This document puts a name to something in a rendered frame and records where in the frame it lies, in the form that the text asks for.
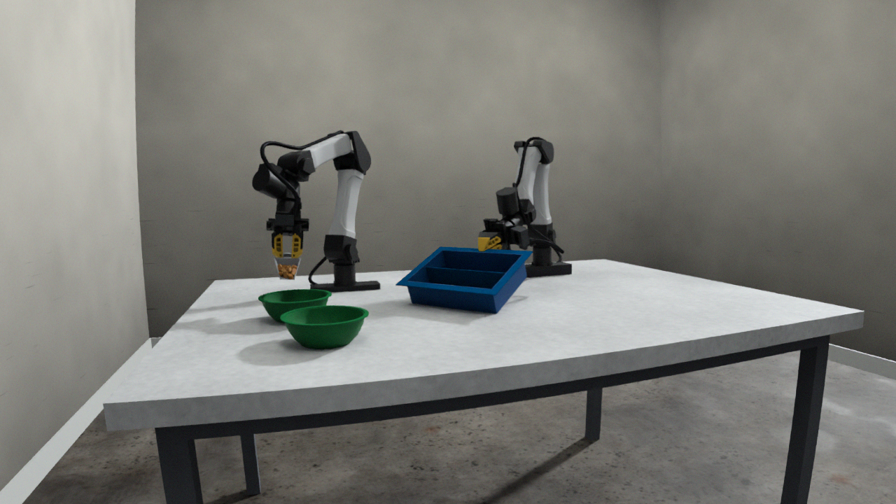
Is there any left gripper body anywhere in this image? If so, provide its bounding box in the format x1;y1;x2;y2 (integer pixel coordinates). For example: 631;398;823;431
479;218;513;250

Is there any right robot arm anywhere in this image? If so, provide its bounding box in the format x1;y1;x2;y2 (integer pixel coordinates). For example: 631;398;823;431
252;131;381;291

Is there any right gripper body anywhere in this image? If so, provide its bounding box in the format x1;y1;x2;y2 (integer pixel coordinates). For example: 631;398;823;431
266;201;309;249

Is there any blue box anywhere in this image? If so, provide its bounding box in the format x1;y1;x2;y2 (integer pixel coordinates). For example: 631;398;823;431
396;246;532;314

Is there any grey metal scoop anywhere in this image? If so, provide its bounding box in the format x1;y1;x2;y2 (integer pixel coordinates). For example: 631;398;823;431
274;253;301;280

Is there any green bowl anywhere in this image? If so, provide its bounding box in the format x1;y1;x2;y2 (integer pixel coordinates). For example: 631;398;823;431
280;305;369;349
258;289;332;323

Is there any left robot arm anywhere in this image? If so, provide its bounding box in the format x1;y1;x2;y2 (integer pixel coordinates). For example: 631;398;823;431
496;140;572;270

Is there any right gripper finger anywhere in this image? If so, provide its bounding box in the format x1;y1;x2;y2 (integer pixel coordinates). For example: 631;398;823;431
272;233;283;258
291;234;303;258

